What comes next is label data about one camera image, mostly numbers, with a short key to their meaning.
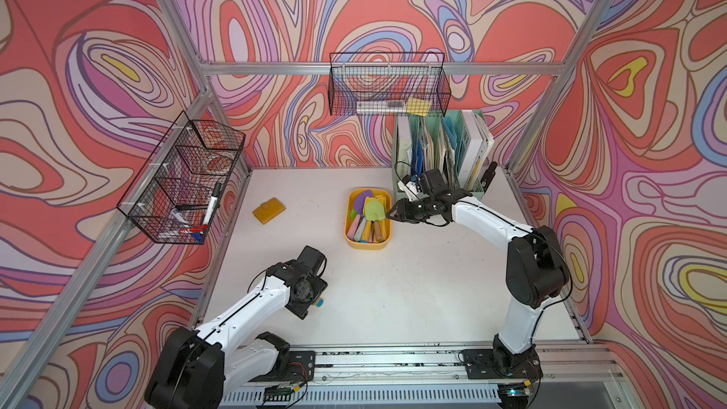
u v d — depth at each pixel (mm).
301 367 719
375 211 998
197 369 394
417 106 907
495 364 681
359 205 1032
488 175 1185
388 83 960
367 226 962
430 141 933
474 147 964
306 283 616
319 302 806
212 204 688
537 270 486
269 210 1052
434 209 678
